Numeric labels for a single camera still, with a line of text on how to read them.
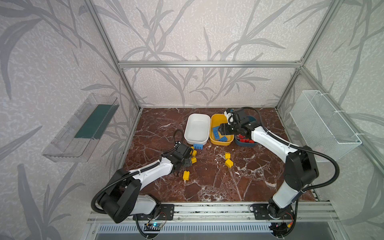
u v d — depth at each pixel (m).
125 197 0.42
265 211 0.73
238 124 0.68
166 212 0.73
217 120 1.12
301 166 0.46
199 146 0.96
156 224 0.71
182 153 0.69
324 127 0.64
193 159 0.89
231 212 0.75
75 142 0.63
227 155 0.93
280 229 0.73
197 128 1.05
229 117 0.79
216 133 1.01
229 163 0.89
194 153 0.93
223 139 1.00
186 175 0.85
